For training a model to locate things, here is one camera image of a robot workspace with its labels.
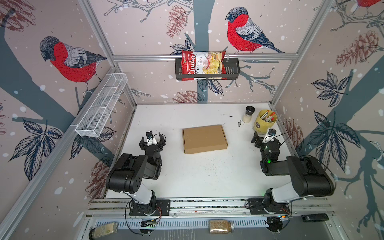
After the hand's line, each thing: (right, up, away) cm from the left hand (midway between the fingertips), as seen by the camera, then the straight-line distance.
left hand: (150, 134), depth 87 cm
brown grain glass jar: (+39, -38, -23) cm, 59 cm away
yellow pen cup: (+73, +9, +8) cm, 74 cm away
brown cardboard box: (+32, -4, +8) cm, 33 cm away
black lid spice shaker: (+65, +15, +13) cm, 68 cm away
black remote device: (+84, -36, -19) cm, 93 cm away
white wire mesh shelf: (-22, +9, -16) cm, 29 cm away
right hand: (+68, 0, +2) cm, 68 cm away
